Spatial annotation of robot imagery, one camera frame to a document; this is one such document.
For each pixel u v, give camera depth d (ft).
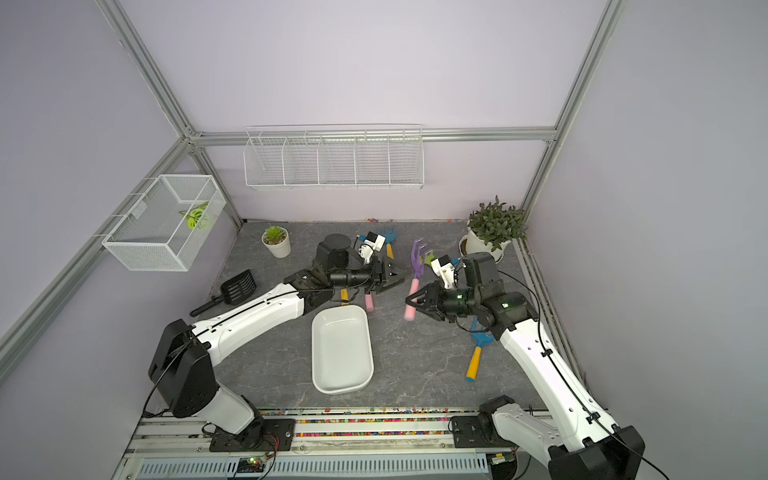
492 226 3.05
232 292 3.34
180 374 1.40
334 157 3.25
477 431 2.42
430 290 2.10
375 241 2.37
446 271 2.20
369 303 3.09
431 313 2.06
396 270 2.30
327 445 2.39
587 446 1.23
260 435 2.31
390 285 2.29
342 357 2.78
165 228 2.69
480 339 2.93
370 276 2.20
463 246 3.67
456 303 1.97
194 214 2.66
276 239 3.45
